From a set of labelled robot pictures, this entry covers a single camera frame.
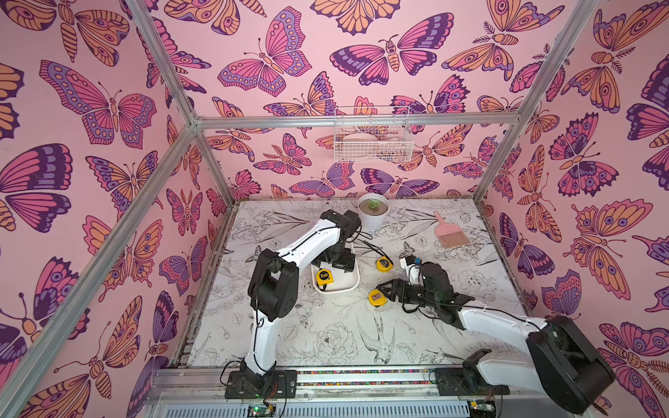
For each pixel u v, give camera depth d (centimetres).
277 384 73
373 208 103
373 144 92
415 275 78
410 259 80
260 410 71
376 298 88
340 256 79
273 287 52
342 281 92
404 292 75
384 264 97
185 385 75
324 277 93
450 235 107
